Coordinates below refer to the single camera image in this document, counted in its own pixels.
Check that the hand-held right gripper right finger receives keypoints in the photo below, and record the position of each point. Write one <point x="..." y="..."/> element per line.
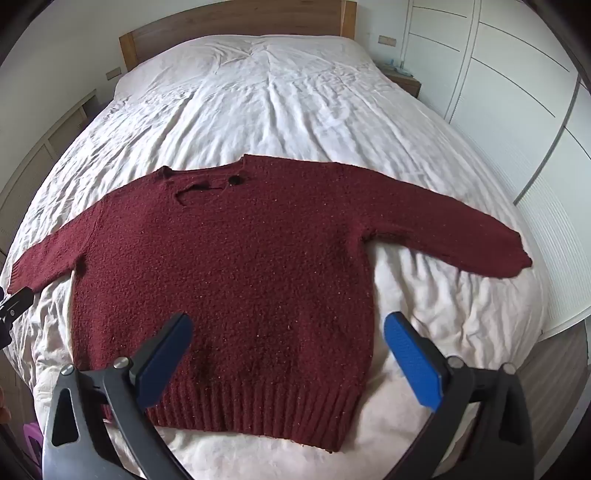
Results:
<point x="413" y="357"/>

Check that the wooden headboard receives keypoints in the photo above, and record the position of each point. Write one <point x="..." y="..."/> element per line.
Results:
<point x="207" y="21"/>

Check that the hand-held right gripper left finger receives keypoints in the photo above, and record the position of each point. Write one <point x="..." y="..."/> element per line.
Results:
<point x="168" y="353"/>

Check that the dark red knit sweater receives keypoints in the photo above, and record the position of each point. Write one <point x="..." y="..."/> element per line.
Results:
<point x="258" y="277"/>

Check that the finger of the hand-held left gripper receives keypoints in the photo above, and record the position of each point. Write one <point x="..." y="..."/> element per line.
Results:
<point x="14" y="307"/>

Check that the white wardrobe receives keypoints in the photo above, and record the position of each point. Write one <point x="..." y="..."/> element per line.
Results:
<point x="508" y="78"/>

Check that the wooden nightstand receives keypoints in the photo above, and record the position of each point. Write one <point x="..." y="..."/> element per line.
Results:
<point x="406" y="83"/>

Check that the beige wall outlet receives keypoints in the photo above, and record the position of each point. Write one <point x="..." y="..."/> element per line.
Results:
<point x="113" y="73"/>
<point x="387" y="40"/>

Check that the bed with white sheet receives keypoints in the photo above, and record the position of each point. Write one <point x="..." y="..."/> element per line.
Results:
<point x="286" y="97"/>

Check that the purple plastic object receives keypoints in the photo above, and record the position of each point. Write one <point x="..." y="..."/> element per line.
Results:
<point x="32" y="443"/>

